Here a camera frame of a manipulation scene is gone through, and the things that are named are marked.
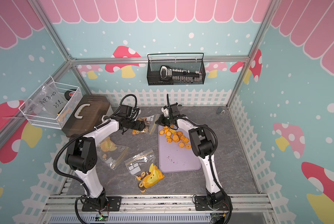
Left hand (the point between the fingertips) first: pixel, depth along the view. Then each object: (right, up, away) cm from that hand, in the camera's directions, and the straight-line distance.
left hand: (139, 125), depth 96 cm
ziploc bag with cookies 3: (+4, -25, -12) cm, 28 cm away
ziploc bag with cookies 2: (+6, +2, +7) cm, 10 cm away
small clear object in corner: (+63, +11, +20) cm, 67 cm away
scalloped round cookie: (+33, -10, +2) cm, 34 cm away
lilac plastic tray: (+24, -22, -5) cm, 33 cm away
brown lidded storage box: (-37, +8, +2) cm, 37 cm away
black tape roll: (-38, +19, -15) cm, 45 cm away
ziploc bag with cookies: (-18, -18, -4) cm, 26 cm away
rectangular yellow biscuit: (+23, -5, +6) cm, 25 cm away
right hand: (+10, +3, +4) cm, 11 cm away
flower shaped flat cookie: (+29, -13, +1) cm, 32 cm away
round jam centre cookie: (+34, -14, 0) cm, 37 cm away
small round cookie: (+15, -5, +7) cm, 17 cm away
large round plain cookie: (+25, -9, +1) cm, 27 cm away
